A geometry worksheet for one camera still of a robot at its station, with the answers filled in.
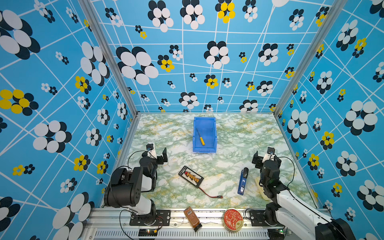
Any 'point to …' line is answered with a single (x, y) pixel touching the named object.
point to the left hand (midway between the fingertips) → (158, 148)
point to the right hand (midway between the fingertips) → (267, 154)
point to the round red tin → (233, 220)
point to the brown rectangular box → (192, 218)
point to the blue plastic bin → (205, 140)
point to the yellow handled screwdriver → (201, 139)
